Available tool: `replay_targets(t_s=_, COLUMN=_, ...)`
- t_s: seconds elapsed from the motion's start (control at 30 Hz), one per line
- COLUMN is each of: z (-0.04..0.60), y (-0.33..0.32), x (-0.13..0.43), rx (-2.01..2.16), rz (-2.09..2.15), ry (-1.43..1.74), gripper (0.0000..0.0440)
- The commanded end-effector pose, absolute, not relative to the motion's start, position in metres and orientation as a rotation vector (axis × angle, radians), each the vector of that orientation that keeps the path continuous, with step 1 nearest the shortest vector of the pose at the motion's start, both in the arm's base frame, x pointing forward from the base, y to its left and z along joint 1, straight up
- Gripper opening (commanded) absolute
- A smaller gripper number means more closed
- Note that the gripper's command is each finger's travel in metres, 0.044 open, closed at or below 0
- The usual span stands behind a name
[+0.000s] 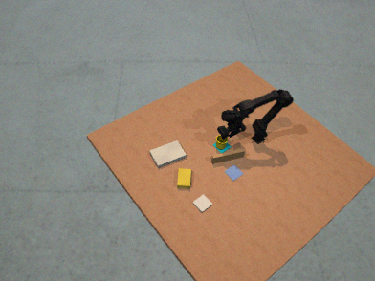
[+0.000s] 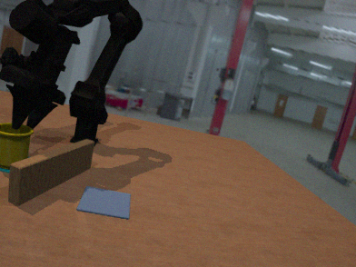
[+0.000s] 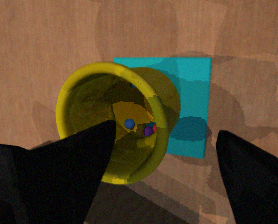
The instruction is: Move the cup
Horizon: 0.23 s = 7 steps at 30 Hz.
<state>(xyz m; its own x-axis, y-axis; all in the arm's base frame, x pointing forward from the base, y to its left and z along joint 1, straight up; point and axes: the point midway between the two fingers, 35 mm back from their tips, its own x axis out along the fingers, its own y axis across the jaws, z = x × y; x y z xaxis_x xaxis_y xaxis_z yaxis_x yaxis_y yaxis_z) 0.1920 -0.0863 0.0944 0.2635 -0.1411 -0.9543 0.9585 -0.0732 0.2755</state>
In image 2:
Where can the brown rectangular block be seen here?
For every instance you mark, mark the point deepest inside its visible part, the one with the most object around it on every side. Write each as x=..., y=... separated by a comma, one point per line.
x=38, y=174

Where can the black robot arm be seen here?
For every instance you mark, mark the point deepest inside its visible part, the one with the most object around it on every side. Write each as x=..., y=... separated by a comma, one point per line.
x=43, y=24

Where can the yellow cup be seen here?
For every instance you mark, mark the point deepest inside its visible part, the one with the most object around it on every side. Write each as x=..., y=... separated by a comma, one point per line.
x=14, y=144

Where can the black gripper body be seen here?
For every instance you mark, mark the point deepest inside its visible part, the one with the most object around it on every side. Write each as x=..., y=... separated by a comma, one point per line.
x=42, y=77

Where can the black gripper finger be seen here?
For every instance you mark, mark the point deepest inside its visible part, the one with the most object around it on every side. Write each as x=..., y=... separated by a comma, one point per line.
x=23, y=104
x=42, y=109

